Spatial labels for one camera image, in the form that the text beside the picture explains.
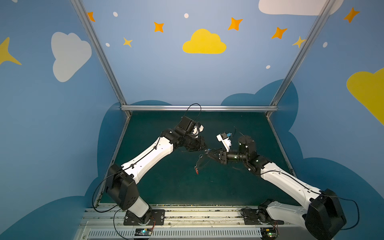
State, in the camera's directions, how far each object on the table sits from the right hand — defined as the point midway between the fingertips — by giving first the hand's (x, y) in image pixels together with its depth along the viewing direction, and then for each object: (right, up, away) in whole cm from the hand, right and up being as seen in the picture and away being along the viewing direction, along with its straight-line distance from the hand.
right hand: (210, 153), depth 74 cm
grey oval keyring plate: (-5, -2, +1) cm, 5 cm away
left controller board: (-33, -38, -3) cm, 50 cm away
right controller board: (+28, -39, -2) cm, 48 cm away
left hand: (0, +3, +1) cm, 3 cm away
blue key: (0, +2, +3) cm, 4 cm away
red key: (-7, -10, +3) cm, 12 cm away
